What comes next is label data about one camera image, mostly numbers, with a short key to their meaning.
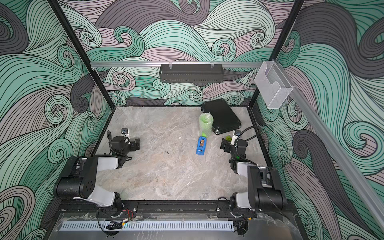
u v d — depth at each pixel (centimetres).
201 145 94
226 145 83
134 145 87
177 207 76
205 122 91
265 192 43
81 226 70
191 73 94
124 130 83
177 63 95
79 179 46
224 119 110
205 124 89
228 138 100
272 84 78
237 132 79
